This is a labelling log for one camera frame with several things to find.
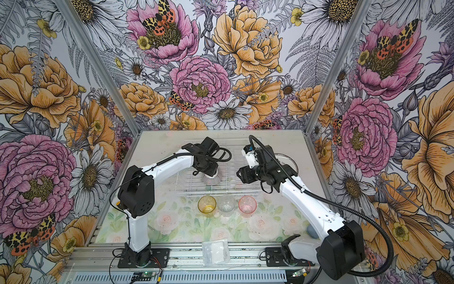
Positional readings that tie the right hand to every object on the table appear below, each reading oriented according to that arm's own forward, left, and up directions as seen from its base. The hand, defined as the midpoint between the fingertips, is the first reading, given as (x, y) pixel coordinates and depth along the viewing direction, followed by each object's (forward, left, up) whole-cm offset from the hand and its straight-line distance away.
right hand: (244, 177), depth 79 cm
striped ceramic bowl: (+6, +15, -12) cm, 20 cm away
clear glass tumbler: (-5, +8, -18) cm, 20 cm away
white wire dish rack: (+6, +27, -15) cm, 32 cm away
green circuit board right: (-33, -21, -18) cm, 44 cm away
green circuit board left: (-33, +42, -18) cm, 56 cm away
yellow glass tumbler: (-6, +18, -16) cm, 24 cm away
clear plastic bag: (-25, +13, -20) cm, 35 cm away
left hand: (+8, +17, -9) cm, 21 cm away
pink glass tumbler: (-6, -2, -17) cm, 18 cm away
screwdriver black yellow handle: (-4, +61, -15) cm, 63 cm away
